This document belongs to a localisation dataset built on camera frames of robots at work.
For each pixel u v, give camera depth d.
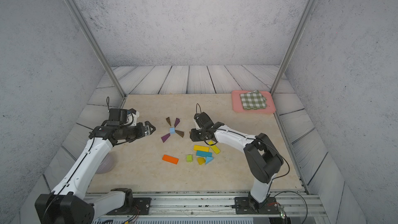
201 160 0.87
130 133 0.69
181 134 0.99
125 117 0.64
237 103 1.18
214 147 0.92
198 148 0.91
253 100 1.15
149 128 0.71
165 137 0.97
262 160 0.46
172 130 0.99
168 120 1.05
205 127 0.70
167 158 0.89
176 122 1.04
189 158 0.87
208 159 0.87
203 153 0.91
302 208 0.73
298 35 0.87
